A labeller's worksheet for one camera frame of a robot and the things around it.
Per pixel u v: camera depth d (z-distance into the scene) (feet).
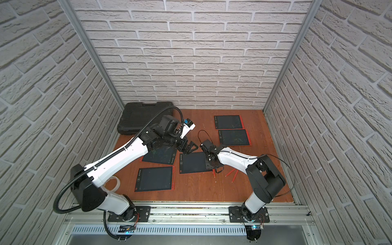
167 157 3.06
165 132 1.87
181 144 2.15
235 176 2.83
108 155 1.49
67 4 2.27
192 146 2.16
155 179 2.94
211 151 2.19
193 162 3.08
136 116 3.50
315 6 2.25
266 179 1.47
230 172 2.87
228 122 3.71
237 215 2.42
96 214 2.48
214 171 2.47
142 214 2.40
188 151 2.15
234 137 3.39
